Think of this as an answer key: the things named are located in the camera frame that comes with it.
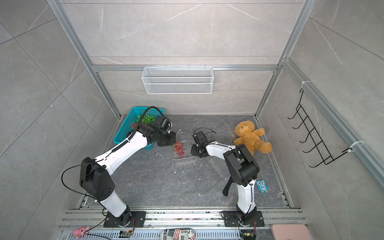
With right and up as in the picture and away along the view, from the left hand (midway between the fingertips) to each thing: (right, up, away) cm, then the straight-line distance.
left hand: (178, 139), depth 84 cm
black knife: (+27, -29, 0) cm, 40 cm away
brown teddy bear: (+47, 0, +14) cm, 48 cm away
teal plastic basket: (-40, +7, +20) cm, 45 cm away
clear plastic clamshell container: (+2, -6, +15) cm, 16 cm away
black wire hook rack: (+62, -5, -26) cm, 67 cm away
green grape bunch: (-27, +13, +27) cm, 41 cm away
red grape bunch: (-1, -5, +5) cm, 7 cm away
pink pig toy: (-45, -42, -15) cm, 63 cm away
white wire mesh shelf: (-2, +39, +17) cm, 43 cm away
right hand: (+10, -9, +15) cm, 20 cm away
